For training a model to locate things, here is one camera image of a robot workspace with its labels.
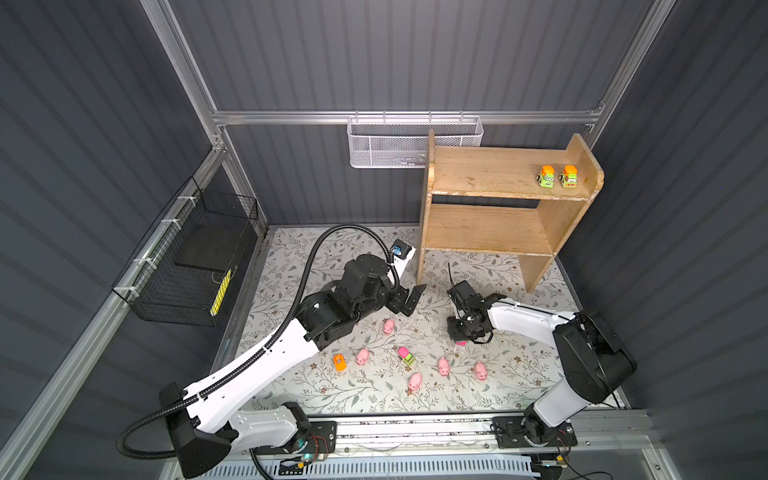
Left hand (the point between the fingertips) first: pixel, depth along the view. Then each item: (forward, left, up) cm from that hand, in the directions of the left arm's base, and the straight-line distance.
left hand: (408, 273), depth 68 cm
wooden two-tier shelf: (+51, -46, -23) cm, 73 cm away
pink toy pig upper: (+2, +4, -30) cm, 30 cm away
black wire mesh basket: (+6, +56, -4) cm, 57 cm away
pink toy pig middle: (-11, -11, -30) cm, 34 cm away
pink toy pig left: (-7, +12, -30) cm, 33 cm away
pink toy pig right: (-13, -21, -30) cm, 38 cm away
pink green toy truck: (-8, 0, -29) cm, 30 cm away
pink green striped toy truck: (-6, -16, -27) cm, 32 cm away
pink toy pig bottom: (-15, -2, -30) cm, 34 cm away
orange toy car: (-8, +19, -30) cm, 37 cm away
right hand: (-1, -17, -32) cm, 36 cm away
